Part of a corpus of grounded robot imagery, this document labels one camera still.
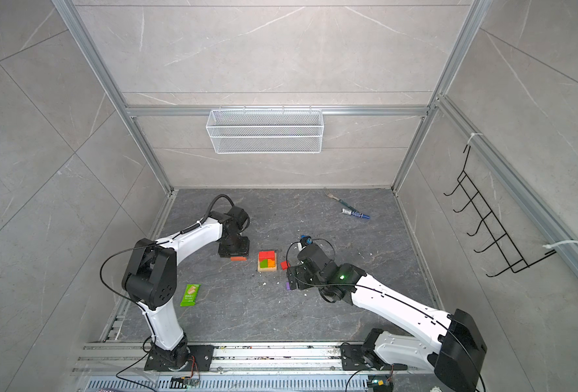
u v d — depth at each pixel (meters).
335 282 0.54
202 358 0.73
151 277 0.49
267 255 0.92
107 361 0.74
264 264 0.92
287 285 0.88
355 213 1.10
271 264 0.92
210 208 0.70
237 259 0.90
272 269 0.92
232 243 0.80
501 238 0.63
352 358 0.73
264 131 1.01
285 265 0.93
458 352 0.38
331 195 1.18
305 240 0.69
